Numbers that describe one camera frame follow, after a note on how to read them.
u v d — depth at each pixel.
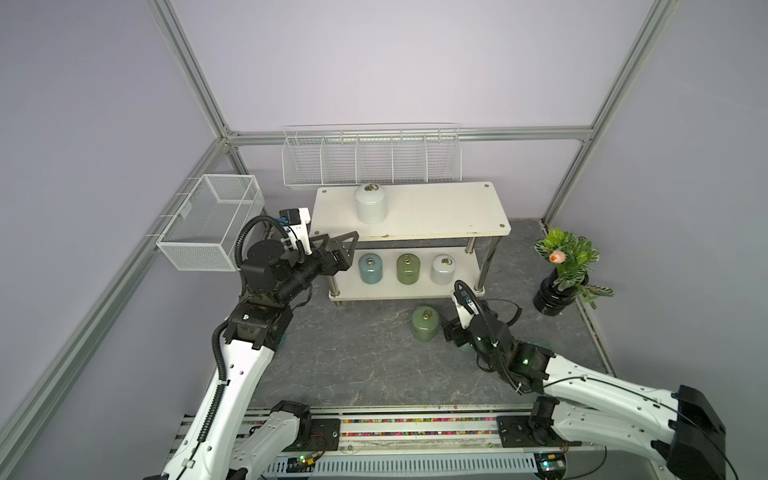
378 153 0.98
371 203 0.69
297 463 0.72
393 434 0.75
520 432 0.73
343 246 0.56
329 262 0.56
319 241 0.64
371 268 0.91
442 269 0.91
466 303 0.65
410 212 0.77
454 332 0.68
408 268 0.91
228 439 0.40
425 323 0.84
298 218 0.55
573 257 0.74
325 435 0.74
